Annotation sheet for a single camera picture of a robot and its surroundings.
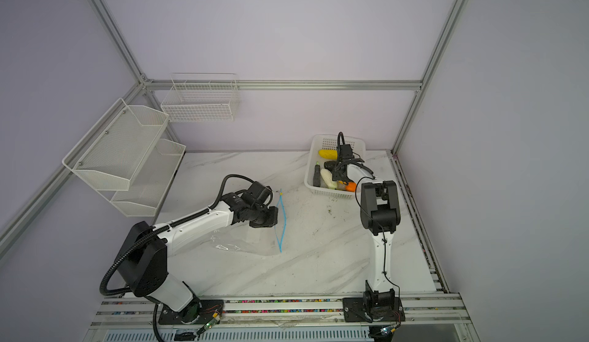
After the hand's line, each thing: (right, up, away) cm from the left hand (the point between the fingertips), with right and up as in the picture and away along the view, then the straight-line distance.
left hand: (276, 222), depth 84 cm
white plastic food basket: (+23, +34, +31) cm, 52 cm away
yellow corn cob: (+24, +28, +31) cm, 48 cm away
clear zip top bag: (-15, -7, +7) cm, 18 cm away
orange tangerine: (+32, +13, +15) cm, 37 cm away
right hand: (+29, +19, +22) cm, 41 cm away
